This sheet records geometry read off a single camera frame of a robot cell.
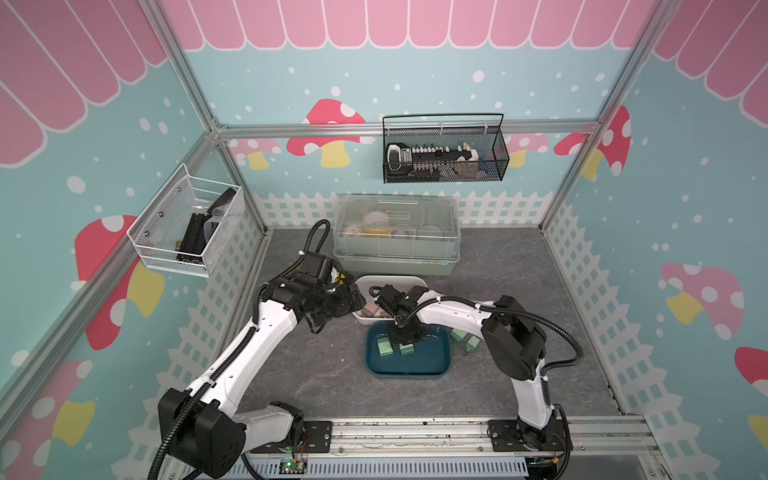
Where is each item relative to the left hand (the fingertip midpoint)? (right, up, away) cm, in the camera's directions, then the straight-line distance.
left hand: (350, 312), depth 78 cm
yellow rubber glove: (-1, +10, -12) cm, 15 cm away
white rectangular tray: (+13, +6, +20) cm, 25 cm away
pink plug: (+4, -2, +16) cm, 17 cm away
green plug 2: (+15, -13, +9) cm, 22 cm away
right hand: (+13, -11, +12) cm, 21 cm away
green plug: (+9, -12, +9) cm, 17 cm away
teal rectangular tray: (+22, -15, +10) cm, 29 cm away
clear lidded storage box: (+14, +22, +19) cm, 32 cm away
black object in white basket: (-37, +20, -5) cm, 42 cm away
